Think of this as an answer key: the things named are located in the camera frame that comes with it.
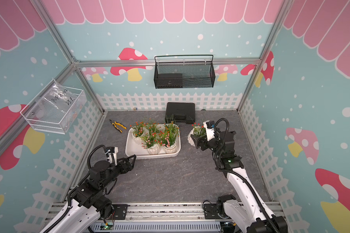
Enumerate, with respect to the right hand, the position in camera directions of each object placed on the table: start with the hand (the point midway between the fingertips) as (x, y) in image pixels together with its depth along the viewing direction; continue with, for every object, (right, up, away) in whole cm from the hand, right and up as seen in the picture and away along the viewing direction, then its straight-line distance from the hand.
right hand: (198, 132), depth 76 cm
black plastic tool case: (-11, +14, +40) cm, 43 cm away
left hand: (-36, -15, +2) cm, 39 cm away
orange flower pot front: (-27, +2, +15) cm, 31 cm away
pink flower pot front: (-27, -6, +10) cm, 30 cm away
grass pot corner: (0, +1, -5) cm, 5 cm away
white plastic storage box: (-39, -14, +22) cm, 46 cm away
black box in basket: (-16, +31, +12) cm, 36 cm away
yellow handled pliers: (-60, +5, +35) cm, 70 cm away
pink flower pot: (-16, -2, +11) cm, 20 cm away
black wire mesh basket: (-5, +36, +16) cm, 39 cm away
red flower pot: (-36, +2, +16) cm, 40 cm away
